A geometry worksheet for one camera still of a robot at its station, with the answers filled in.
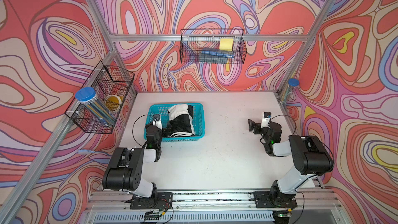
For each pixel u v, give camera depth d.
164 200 0.73
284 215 0.70
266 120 0.83
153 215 0.72
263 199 0.73
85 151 0.68
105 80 0.74
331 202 0.74
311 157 0.47
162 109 1.02
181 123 0.91
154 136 0.70
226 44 0.88
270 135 0.75
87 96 0.56
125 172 0.45
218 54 0.88
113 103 0.71
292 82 1.04
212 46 0.96
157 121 0.78
